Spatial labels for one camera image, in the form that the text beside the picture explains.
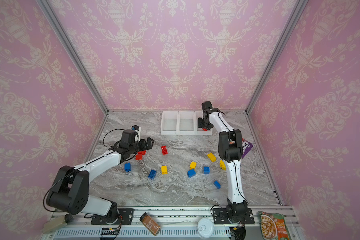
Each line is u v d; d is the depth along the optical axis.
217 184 0.83
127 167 0.90
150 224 0.69
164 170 0.87
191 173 0.89
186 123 1.12
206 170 0.92
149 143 0.83
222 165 0.89
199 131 1.03
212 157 0.94
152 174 0.87
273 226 0.71
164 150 0.97
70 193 0.43
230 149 0.63
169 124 1.12
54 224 0.70
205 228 0.67
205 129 1.06
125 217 0.74
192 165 0.90
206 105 0.88
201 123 0.96
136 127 0.83
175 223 0.73
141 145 0.82
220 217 0.73
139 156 0.97
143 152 0.97
